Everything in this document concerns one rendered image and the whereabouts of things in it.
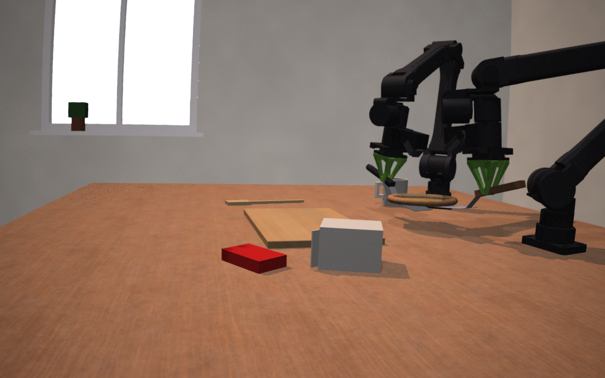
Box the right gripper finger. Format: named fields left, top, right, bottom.
left=388, top=158, right=407, bottom=180
left=373, top=153, right=395, bottom=183

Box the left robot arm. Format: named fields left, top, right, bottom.
left=441, top=41, right=605, bottom=255

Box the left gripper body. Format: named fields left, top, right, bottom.
left=462, top=121, right=513, bottom=160

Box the grey mug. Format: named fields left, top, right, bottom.
left=374, top=177, right=408, bottom=207

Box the grey spatula with brown handle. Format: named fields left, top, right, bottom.
left=428, top=180, right=526, bottom=209

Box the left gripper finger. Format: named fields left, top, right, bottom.
left=467, top=160, right=498, bottom=195
left=480, top=160, right=509, bottom=186

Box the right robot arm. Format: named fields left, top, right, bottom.
left=369, top=40, right=464, bottom=196

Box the grey metal turner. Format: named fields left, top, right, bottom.
left=366, top=164, right=432, bottom=212

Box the tan wooden spatula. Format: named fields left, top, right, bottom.
left=225, top=199, right=304, bottom=206

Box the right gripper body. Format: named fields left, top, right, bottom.
left=370, top=125, right=408, bottom=159

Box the wooden cutting board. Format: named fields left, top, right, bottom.
left=244, top=208, right=349, bottom=248

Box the round cheese pizza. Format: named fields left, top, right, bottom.
left=387, top=193, right=458, bottom=206

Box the red rectangular block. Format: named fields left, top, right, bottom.
left=222, top=244, right=287, bottom=274

